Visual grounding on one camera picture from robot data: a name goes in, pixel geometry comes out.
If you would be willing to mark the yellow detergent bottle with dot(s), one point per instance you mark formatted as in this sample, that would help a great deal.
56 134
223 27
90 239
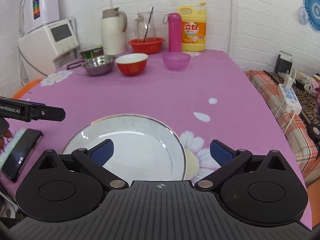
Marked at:
193 28

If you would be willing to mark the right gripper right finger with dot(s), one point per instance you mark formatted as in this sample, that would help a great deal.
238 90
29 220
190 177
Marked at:
231 162

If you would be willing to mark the plaid blanket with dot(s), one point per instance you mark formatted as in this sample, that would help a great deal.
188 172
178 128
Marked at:
294 126

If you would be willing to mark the blue patterned wall fan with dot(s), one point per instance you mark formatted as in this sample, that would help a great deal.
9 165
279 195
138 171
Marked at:
309 13

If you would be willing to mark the white power strip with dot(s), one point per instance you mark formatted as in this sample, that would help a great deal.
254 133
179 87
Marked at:
289 100

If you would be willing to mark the black box on bed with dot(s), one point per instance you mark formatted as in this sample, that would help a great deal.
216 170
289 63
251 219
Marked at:
283 63

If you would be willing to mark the glass carafe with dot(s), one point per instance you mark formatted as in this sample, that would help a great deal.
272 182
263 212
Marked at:
140 26

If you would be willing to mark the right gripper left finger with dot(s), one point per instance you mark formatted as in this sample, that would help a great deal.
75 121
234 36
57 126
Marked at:
92 162

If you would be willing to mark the red white ceramic bowl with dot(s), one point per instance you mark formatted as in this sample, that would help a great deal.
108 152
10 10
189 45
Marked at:
132 64

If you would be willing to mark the red plastic basket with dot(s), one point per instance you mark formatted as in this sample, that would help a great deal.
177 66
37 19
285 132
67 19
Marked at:
149 46

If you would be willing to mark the stainless steel bowl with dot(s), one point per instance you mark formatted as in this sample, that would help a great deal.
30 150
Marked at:
99 65

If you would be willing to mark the instant noodle bowl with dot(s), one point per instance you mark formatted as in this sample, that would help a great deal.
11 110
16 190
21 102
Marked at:
91 51

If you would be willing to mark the black spoon in carafe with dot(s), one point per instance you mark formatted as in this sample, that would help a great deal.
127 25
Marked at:
148 25

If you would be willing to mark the pink thermos bottle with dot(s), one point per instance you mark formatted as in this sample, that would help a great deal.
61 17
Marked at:
174 22

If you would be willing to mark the white thermal jug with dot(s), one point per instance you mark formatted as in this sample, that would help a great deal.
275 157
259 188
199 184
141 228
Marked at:
113 27

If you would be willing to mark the purple plastic bowl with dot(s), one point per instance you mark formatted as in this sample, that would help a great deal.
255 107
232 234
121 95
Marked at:
176 61

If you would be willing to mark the white countertop appliance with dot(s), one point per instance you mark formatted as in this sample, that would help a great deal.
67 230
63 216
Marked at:
47 48

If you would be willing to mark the white water purifier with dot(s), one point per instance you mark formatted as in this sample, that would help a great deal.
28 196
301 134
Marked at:
37 13

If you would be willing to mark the person left hand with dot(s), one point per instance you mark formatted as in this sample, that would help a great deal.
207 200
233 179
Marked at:
4 132

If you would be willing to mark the purple floral tablecloth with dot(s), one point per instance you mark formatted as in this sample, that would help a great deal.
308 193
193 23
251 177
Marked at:
211 99

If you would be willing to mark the white ceramic plate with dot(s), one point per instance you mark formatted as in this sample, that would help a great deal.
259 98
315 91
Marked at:
143 148

